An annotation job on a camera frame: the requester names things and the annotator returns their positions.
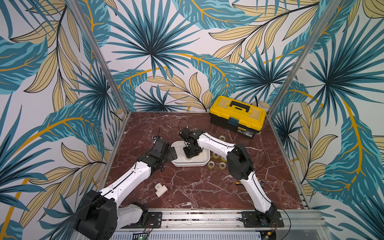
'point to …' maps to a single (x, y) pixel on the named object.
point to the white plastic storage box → (182, 160)
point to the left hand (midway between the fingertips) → (167, 155)
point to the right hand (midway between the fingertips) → (190, 154)
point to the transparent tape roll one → (222, 137)
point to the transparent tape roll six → (211, 164)
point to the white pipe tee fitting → (160, 189)
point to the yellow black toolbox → (239, 117)
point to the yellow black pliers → (241, 183)
